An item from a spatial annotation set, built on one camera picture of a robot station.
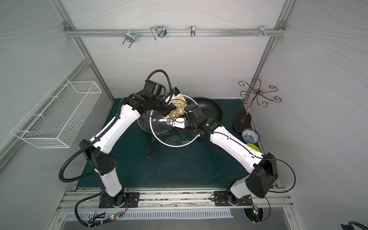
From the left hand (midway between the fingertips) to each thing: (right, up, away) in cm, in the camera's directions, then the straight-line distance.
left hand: (174, 106), depth 76 cm
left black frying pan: (-12, -16, +2) cm, 20 cm away
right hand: (+3, -5, 0) cm, 6 cm away
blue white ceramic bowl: (+50, -20, +20) cm, 58 cm away
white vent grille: (-32, -55, -7) cm, 64 cm away
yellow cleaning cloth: (+3, +1, -3) cm, 5 cm away
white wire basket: (-57, -7, -8) cm, 58 cm away
